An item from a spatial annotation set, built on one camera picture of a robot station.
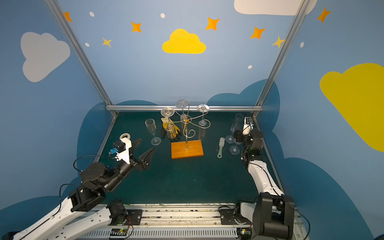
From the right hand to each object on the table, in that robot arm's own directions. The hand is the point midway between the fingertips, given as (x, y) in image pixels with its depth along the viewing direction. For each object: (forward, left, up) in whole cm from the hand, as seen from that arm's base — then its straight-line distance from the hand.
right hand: (245, 124), depth 83 cm
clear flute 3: (-2, +2, -25) cm, 25 cm away
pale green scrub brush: (+2, +11, -24) cm, 26 cm away
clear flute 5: (+5, +35, +10) cm, 37 cm away
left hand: (-23, +48, +13) cm, 55 cm away
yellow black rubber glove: (+20, +53, -22) cm, 61 cm away
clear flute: (+1, +55, -5) cm, 56 cm away
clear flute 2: (+8, +2, -10) cm, 13 cm away
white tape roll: (+6, +80, -23) cm, 84 cm away
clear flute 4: (+3, +25, +8) cm, 26 cm away
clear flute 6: (0, +43, -7) cm, 44 cm away
